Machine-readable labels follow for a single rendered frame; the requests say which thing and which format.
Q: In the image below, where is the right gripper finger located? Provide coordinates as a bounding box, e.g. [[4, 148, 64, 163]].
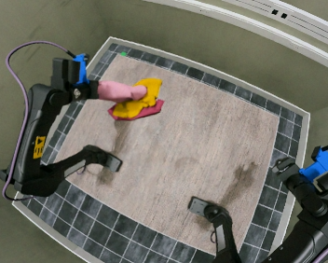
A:
[[271, 157, 289, 173]]

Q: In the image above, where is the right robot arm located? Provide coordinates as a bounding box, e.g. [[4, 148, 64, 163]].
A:
[[189, 173, 328, 263]]

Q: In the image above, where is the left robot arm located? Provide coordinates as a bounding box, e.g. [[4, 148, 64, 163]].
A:
[[0, 58, 120, 198]]

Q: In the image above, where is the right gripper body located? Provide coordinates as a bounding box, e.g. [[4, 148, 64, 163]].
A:
[[277, 148, 328, 194]]

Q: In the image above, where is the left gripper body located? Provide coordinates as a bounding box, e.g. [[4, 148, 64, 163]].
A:
[[73, 54, 99, 101]]

